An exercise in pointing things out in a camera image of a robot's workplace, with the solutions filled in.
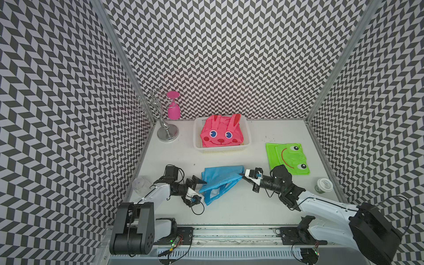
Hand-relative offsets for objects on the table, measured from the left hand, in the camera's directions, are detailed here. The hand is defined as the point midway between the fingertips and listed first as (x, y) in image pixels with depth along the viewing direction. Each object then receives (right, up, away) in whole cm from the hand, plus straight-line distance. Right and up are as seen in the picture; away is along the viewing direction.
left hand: (200, 187), depth 85 cm
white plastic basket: (-4, +35, +24) cm, 42 cm away
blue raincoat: (+10, +7, -12) cm, 17 cm away
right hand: (+20, +8, -8) cm, 23 cm away
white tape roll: (+63, +2, -2) cm, 63 cm away
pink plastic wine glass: (-19, +44, +17) cm, 51 cm away
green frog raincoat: (+52, +16, +13) cm, 56 cm away
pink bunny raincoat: (+9, +30, +18) cm, 36 cm away
